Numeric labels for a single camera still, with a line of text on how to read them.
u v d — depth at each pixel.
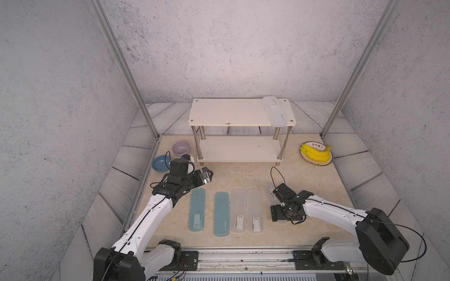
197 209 0.89
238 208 0.89
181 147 1.10
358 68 0.88
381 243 0.41
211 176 0.77
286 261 0.74
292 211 0.64
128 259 0.39
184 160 0.63
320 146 1.13
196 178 0.71
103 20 0.73
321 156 1.04
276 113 0.83
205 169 0.73
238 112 0.85
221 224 0.82
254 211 0.87
